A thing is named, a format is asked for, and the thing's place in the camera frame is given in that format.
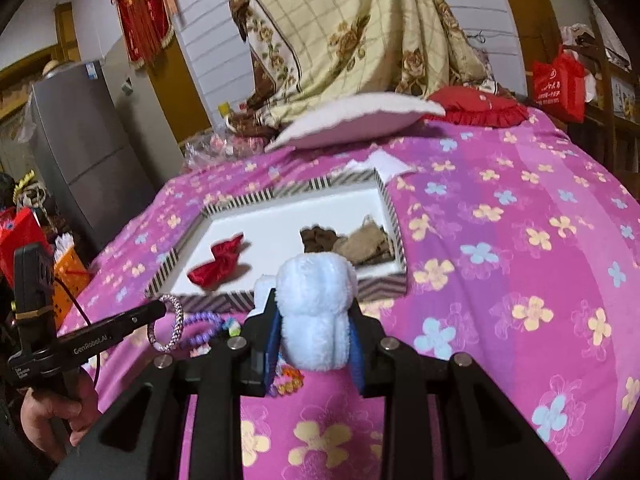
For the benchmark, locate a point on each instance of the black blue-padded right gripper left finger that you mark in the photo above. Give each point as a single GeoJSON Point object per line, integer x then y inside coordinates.
{"type": "Point", "coordinates": [191, 406]}

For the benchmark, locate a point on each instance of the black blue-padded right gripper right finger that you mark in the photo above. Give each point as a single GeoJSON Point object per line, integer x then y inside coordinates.
{"type": "Point", "coordinates": [443, 419]}

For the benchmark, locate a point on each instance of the rhinestone silver bangle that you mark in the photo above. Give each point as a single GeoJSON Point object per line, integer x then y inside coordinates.
{"type": "Point", "coordinates": [171, 328]}

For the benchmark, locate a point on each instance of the red shiny hair bow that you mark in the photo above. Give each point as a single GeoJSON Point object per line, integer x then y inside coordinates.
{"type": "Point", "coordinates": [225, 256]}

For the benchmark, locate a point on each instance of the white fluffy scrunchie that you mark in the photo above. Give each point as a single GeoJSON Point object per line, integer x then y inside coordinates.
{"type": "Point", "coordinates": [313, 293]}

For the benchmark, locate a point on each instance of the brown organza hair bow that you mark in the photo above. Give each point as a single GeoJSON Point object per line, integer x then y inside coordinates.
{"type": "Point", "coordinates": [368, 245]}

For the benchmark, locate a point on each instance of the dark brown scrunchie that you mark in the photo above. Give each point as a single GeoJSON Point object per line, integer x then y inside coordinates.
{"type": "Point", "coordinates": [317, 239]}

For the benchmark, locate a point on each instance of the person's left hand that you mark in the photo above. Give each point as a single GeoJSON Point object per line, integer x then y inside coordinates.
{"type": "Point", "coordinates": [40, 407]}

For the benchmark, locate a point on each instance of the orange plastic basket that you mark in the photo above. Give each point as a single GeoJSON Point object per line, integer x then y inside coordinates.
{"type": "Point", "coordinates": [71, 278]}

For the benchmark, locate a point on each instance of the pink floral bedsheet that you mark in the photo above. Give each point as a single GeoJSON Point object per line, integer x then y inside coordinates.
{"type": "Point", "coordinates": [521, 249]}

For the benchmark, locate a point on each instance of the grey refrigerator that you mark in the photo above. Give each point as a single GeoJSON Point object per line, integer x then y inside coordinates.
{"type": "Point", "coordinates": [102, 144]}

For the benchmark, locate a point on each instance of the striped black white tray box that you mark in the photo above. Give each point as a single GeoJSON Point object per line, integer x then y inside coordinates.
{"type": "Point", "coordinates": [270, 221]}

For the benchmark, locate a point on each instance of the clear plastic bag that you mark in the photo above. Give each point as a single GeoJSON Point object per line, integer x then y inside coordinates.
{"type": "Point", "coordinates": [211, 148]}

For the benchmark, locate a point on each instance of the white folded paper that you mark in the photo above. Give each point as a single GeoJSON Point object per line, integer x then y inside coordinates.
{"type": "Point", "coordinates": [386, 165]}

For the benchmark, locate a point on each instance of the wooden shelf rack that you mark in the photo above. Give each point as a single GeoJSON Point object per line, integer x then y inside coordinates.
{"type": "Point", "coordinates": [610, 130]}

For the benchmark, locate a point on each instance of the red ruffled cushion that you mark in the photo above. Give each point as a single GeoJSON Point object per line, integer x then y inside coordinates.
{"type": "Point", "coordinates": [465, 106]}

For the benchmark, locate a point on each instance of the white pink pillow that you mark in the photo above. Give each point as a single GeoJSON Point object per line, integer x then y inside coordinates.
{"type": "Point", "coordinates": [366, 116]}

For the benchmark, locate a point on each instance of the red shopping bag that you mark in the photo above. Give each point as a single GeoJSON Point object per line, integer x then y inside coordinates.
{"type": "Point", "coordinates": [559, 88]}

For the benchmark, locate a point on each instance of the red chinese knot decoration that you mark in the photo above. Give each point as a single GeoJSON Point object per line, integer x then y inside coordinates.
{"type": "Point", "coordinates": [146, 27]}

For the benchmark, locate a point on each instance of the cream floral blanket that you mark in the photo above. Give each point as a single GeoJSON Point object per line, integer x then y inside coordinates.
{"type": "Point", "coordinates": [305, 53]}

